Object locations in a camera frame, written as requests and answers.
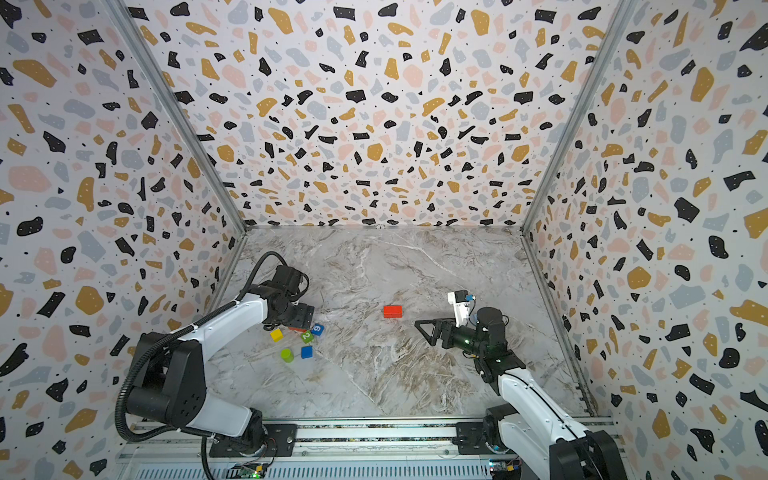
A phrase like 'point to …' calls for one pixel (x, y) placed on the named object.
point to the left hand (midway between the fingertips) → (295, 313)
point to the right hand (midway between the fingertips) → (422, 320)
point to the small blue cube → (306, 352)
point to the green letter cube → (307, 337)
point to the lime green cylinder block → (287, 355)
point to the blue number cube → (318, 329)
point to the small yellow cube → (277, 335)
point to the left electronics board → (248, 470)
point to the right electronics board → (501, 465)
